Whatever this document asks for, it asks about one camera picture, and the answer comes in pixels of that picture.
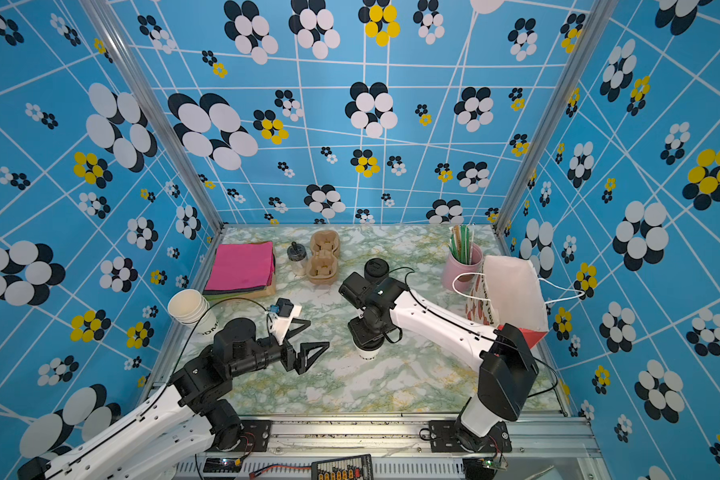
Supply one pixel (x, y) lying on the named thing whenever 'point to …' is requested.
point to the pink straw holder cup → (458, 277)
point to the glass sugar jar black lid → (297, 255)
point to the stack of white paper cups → (192, 308)
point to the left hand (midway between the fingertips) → (320, 334)
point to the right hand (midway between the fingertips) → (368, 333)
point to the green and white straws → (460, 243)
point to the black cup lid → (363, 337)
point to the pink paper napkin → (241, 265)
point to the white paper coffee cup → (367, 355)
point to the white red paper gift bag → (506, 290)
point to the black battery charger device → (344, 468)
